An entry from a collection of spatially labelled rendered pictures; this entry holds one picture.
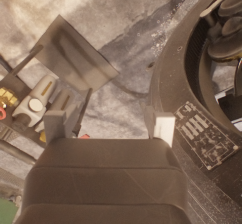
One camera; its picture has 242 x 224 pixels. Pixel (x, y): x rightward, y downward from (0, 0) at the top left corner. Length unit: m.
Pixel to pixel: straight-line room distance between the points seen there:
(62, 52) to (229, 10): 0.80
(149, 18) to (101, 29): 0.23
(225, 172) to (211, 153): 0.02
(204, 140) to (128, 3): 0.74
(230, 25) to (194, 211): 0.33
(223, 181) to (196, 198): 0.03
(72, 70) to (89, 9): 0.35
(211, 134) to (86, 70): 0.88
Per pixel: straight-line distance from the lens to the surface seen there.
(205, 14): 0.42
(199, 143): 0.21
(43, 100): 0.72
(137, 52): 0.94
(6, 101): 0.69
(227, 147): 0.20
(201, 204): 0.20
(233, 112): 0.38
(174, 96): 0.29
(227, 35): 0.42
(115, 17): 0.89
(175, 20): 0.89
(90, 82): 1.07
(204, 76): 0.39
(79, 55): 0.99
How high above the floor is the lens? 0.85
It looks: 48 degrees down
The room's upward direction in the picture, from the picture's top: 171 degrees counter-clockwise
